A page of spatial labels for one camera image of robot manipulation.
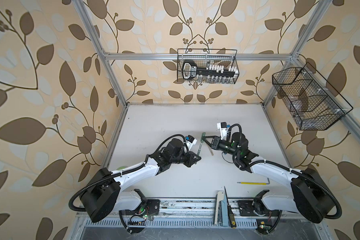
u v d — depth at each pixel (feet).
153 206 2.44
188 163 2.27
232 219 2.27
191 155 2.27
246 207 2.38
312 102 2.43
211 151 3.08
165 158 2.10
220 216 2.29
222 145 2.32
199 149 2.53
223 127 2.42
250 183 2.69
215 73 2.71
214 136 2.40
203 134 2.58
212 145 2.36
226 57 2.99
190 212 2.42
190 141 2.37
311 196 1.37
